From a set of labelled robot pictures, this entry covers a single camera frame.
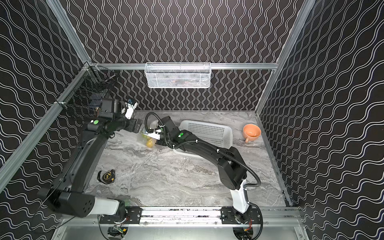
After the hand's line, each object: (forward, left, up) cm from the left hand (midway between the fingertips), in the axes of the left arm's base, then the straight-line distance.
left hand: (135, 119), depth 76 cm
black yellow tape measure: (-20, +18, -27) cm, 38 cm away
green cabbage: (+7, +3, -25) cm, 26 cm away
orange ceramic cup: (+16, -68, -29) cm, 76 cm away
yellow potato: (+2, -1, -25) cm, 25 cm away
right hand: (+1, -8, -11) cm, 14 cm away
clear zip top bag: (+6, +6, -27) cm, 28 cm away
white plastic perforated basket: (+14, -46, -28) cm, 55 cm away
